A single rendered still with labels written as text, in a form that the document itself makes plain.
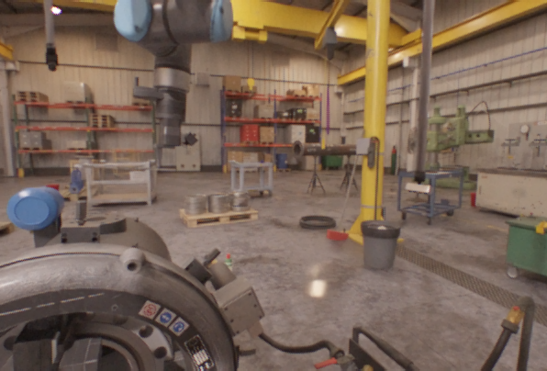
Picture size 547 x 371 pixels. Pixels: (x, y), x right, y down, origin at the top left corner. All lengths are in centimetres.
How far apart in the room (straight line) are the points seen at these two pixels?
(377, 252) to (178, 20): 285
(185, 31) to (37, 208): 99
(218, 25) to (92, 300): 60
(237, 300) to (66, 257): 40
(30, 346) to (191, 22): 68
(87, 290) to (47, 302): 7
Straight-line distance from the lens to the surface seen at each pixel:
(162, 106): 79
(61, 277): 72
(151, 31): 71
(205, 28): 66
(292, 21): 1299
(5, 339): 93
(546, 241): 341
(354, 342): 123
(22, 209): 145
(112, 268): 71
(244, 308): 83
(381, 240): 313
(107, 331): 90
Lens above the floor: 119
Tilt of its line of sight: 7 degrees down
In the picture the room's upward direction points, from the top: straight up
